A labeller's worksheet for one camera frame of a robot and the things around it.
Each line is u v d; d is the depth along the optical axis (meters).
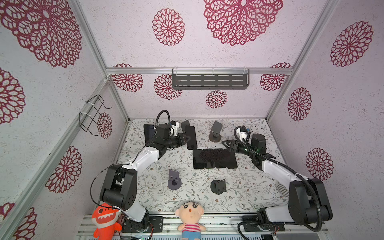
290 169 0.52
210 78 0.91
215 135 1.04
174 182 0.84
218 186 0.81
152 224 0.73
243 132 0.77
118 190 0.44
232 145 0.76
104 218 0.68
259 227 0.72
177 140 0.77
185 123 1.02
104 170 0.45
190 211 0.70
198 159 1.85
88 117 0.75
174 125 0.81
